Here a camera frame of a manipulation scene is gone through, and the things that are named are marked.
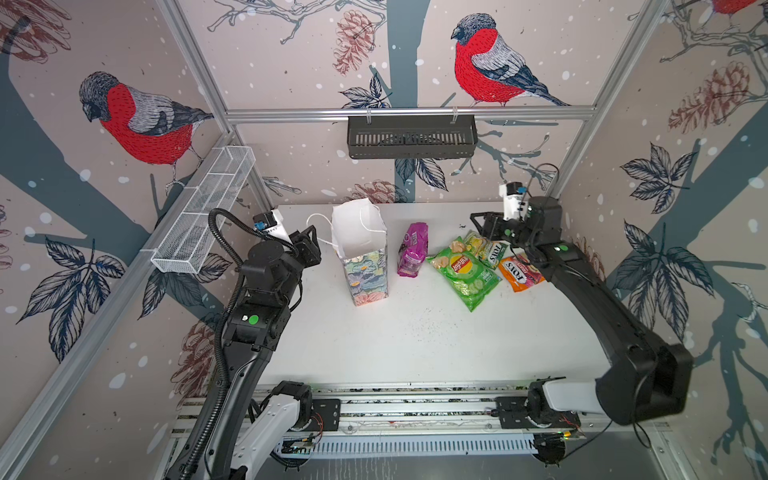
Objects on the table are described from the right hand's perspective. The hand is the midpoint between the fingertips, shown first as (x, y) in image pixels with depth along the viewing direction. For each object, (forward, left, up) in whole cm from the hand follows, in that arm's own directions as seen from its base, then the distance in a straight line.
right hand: (478, 212), depth 80 cm
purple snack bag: (-2, +17, -15) cm, 23 cm away
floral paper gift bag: (+6, +36, -20) cm, 41 cm away
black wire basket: (+37, +18, 0) cm, 41 cm away
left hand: (-13, +41, +8) cm, 44 cm away
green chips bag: (-6, -1, -24) cm, 25 cm away
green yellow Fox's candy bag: (+7, -10, -26) cm, 29 cm away
